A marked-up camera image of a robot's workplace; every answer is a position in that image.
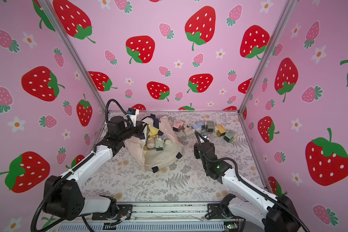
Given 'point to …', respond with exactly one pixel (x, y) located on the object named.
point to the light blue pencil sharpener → (198, 125)
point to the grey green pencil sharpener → (210, 125)
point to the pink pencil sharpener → (177, 125)
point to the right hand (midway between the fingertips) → (199, 144)
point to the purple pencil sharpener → (163, 136)
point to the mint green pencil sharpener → (229, 135)
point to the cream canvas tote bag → (153, 161)
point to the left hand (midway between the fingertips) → (148, 121)
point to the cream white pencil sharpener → (188, 130)
